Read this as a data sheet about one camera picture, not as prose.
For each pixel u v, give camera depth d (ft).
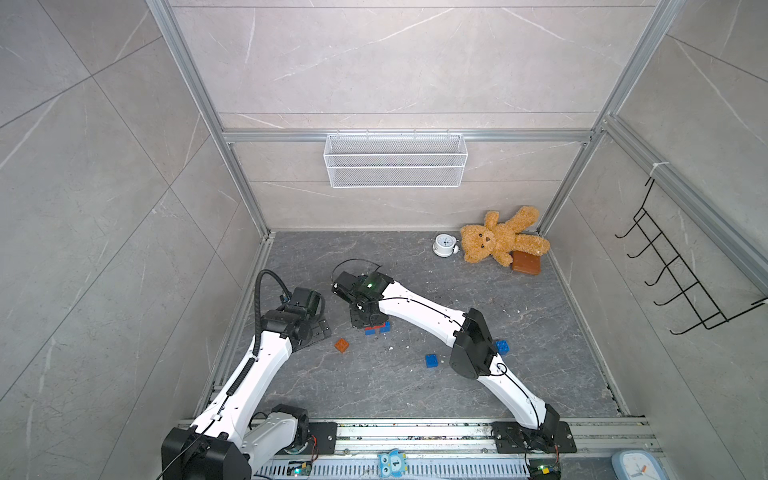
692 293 2.09
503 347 2.81
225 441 1.28
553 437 2.08
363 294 2.05
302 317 1.85
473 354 1.77
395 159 3.30
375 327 2.58
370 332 3.03
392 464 2.25
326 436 2.40
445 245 3.63
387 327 3.04
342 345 2.89
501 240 3.52
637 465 2.23
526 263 3.52
